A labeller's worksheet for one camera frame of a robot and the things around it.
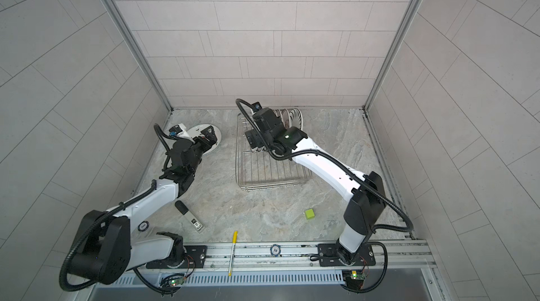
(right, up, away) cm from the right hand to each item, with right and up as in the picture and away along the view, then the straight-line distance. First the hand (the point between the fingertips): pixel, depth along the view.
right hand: (260, 129), depth 78 cm
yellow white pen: (-9, -40, -4) cm, 41 cm away
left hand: (-19, 0, +4) cm, 20 cm away
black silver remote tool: (-22, -36, -3) cm, 42 cm away
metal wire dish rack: (-2, -18, +13) cm, 23 cm away
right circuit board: (+32, -49, -10) cm, 59 cm away
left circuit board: (-25, -48, -14) cm, 55 cm away
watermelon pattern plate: (-22, -1, -6) cm, 23 cm away
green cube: (+19, -33, +1) cm, 38 cm away
